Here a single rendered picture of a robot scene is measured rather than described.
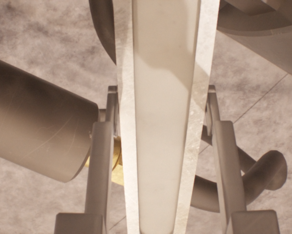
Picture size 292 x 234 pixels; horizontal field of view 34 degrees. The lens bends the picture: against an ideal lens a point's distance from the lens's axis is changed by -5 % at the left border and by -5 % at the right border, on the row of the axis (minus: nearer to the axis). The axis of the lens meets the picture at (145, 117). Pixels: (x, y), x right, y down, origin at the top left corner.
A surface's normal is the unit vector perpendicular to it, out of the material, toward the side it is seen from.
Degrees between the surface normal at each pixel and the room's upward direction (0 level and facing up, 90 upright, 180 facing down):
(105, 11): 52
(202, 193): 48
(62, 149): 27
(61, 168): 0
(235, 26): 90
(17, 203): 0
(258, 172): 103
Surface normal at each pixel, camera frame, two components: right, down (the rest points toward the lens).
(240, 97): 0.04, 0.64
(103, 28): -0.49, 0.02
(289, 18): -0.85, -0.39
